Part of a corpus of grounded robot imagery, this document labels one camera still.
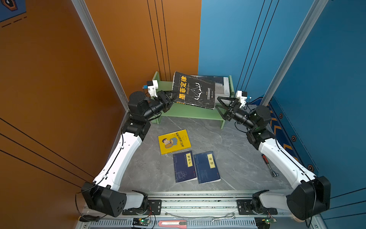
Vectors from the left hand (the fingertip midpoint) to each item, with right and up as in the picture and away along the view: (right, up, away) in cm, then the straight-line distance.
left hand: (180, 91), depth 61 cm
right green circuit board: (+41, -64, +10) cm, 77 cm away
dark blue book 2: (+14, -42, +26) cm, 51 cm away
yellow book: (-6, -28, +36) cm, 46 cm away
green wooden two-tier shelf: (0, -6, +47) cm, 47 cm away
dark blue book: (+1, -42, +26) cm, 49 cm away
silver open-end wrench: (+26, -61, +10) cm, 67 cm away
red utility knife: (-1, -63, +8) cm, 64 cm away
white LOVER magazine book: (+24, +9, +26) cm, 36 cm away
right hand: (+16, -5, +4) cm, 17 cm away
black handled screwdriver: (-46, -61, +8) cm, 76 cm away
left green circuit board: (-20, -64, +10) cm, 67 cm away
